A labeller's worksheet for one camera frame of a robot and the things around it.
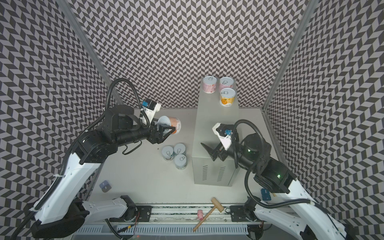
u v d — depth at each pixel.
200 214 0.71
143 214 0.72
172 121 0.57
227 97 0.70
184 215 0.74
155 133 0.48
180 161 0.86
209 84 0.77
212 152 0.48
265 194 0.77
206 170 0.65
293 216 0.51
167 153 0.89
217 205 0.74
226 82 0.75
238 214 0.74
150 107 0.49
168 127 0.55
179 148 0.90
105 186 0.78
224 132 0.43
